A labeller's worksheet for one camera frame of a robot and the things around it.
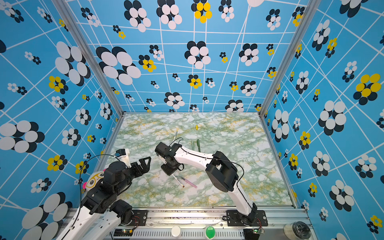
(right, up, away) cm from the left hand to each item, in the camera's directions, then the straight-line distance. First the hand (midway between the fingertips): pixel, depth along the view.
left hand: (146, 160), depth 74 cm
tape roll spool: (+68, -27, -12) cm, 74 cm away
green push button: (+31, -28, -12) cm, 43 cm away
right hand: (+10, -9, +14) cm, 19 cm away
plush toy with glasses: (-30, -12, +5) cm, 33 cm away
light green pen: (+23, +4, +28) cm, 37 cm away
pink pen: (+21, -16, +11) cm, 28 cm away
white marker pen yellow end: (+10, +10, +32) cm, 35 cm away
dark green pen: (+27, +4, +28) cm, 39 cm away
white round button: (+16, -29, -9) cm, 35 cm away
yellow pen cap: (+26, +16, +37) cm, 48 cm away
